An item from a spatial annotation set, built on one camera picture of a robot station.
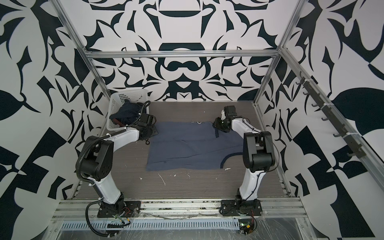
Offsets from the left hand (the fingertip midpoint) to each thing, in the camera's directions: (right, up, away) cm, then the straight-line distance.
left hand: (154, 127), depth 97 cm
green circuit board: (+50, -44, -27) cm, 71 cm away
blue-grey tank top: (+23, -11, -1) cm, 25 cm away
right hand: (+41, +3, +1) cm, 41 cm away
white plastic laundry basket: (-31, +20, +14) cm, 40 cm away
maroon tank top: (-24, +3, +1) cm, 24 cm away
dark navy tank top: (-17, +9, +3) cm, 20 cm away
